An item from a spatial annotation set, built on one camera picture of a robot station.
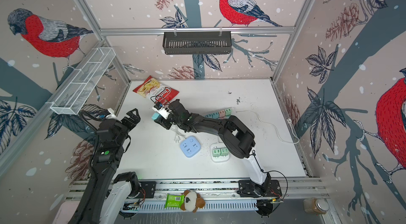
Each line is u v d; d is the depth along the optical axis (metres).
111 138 0.57
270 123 0.97
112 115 0.67
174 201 0.70
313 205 0.63
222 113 0.94
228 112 0.95
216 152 0.79
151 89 1.10
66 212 0.67
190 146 0.86
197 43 1.06
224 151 0.79
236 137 0.52
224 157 0.81
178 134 0.90
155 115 0.83
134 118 0.70
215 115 0.92
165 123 0.76
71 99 0.71
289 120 1.00
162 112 0.75
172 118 0.75
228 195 0.73
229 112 0.95
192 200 0.68
